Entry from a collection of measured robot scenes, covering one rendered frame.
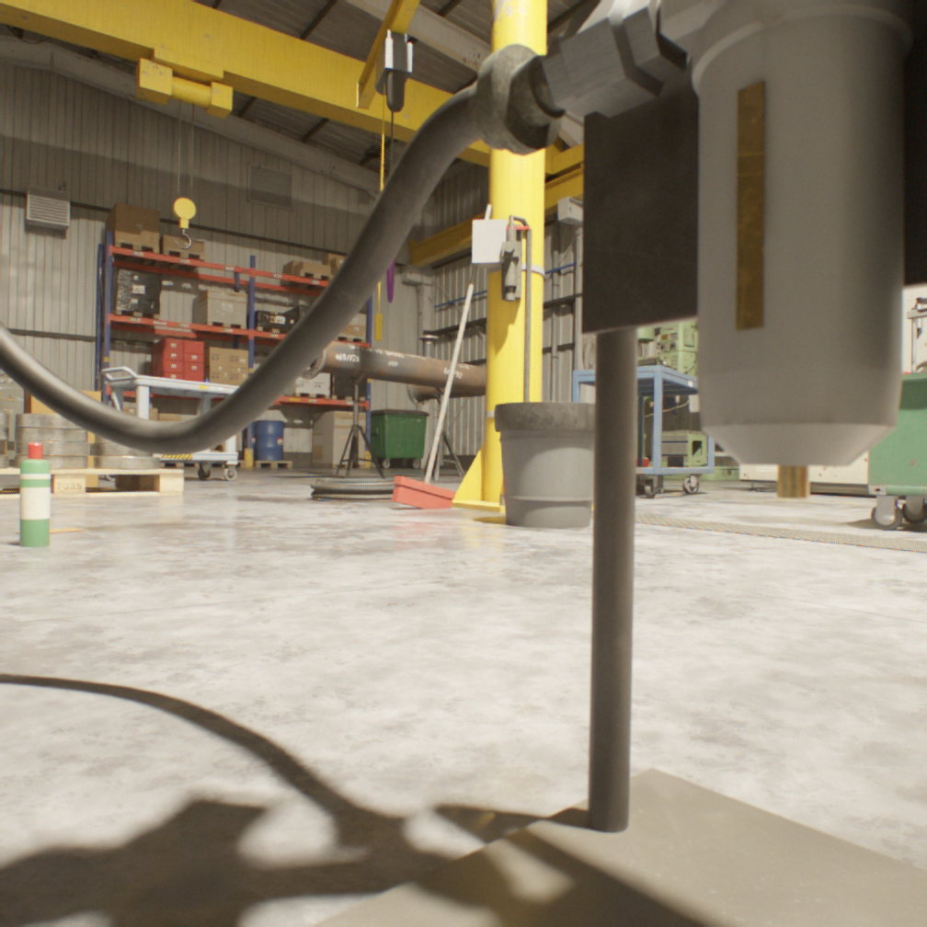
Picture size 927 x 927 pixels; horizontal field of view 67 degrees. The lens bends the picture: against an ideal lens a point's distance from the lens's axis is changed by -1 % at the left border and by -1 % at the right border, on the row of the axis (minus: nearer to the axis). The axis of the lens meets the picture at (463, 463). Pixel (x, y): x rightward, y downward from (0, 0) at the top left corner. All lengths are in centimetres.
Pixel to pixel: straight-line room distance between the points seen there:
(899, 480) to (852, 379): 260
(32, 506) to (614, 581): 170
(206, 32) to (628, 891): 1240
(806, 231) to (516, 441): 219
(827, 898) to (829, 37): 39
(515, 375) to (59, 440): 243
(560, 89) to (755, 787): 46
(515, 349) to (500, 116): 303
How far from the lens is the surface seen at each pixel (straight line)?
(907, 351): 644
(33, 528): 199
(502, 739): 62
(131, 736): 66
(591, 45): 39
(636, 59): 39
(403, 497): 318
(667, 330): 1109
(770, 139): 30
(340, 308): 54
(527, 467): 243
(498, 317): 349
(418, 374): 784
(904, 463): 288
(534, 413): 239
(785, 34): 32
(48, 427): 429
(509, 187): 364
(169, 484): 428
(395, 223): 51
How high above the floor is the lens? 23
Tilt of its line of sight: level
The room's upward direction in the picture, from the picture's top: 1 degrees clockwise
